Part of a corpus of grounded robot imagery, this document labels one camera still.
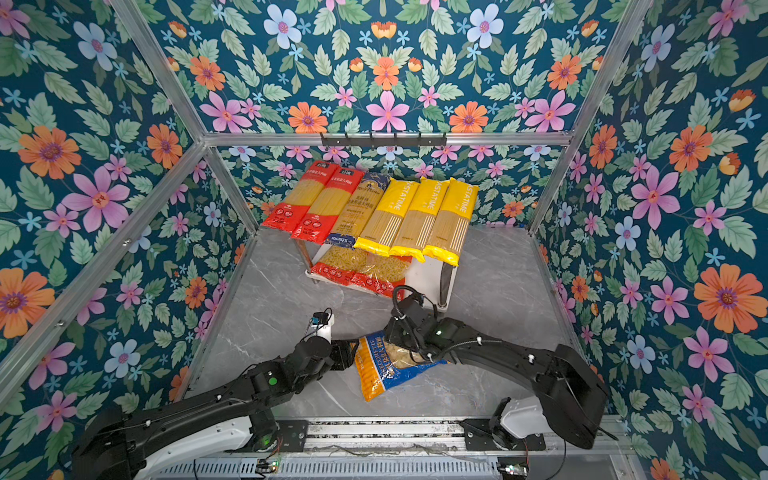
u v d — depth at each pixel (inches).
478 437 28.4
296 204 29.5
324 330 29.1
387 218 28.4
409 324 24.1
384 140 36.5
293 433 29.1
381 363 31.7
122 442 16.4
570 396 15.9
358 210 29.0
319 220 28.3
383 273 36.7
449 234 27.0
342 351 27.2
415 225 27.8
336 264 37.7
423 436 29.5
